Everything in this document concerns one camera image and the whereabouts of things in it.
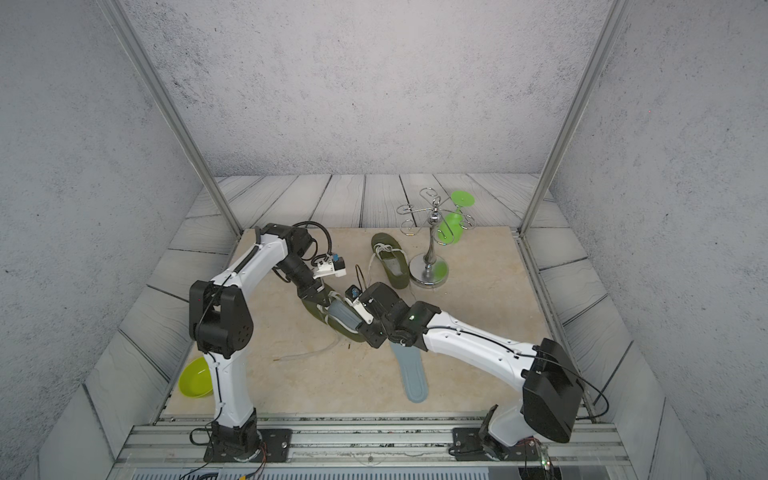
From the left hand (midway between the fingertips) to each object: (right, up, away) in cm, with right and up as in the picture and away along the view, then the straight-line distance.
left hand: (329, 301), depth 87 cm
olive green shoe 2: (+18, +12, +19) cm, 29 cm away
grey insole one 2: (+3, -3, +3) cm, 5 cm away
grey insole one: (+24, -19, -2) cm, 31 cm away
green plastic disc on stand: (+34, +20, -4) cm, 40 cm away
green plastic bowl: (-36, -21, -4) cm, 42 cm away
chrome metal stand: (+31, +8, +20) cm, 38 cm away
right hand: (+12, -4, -8) cm, 15 cm away
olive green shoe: (-2, -3, -1) cm, 4 cm away
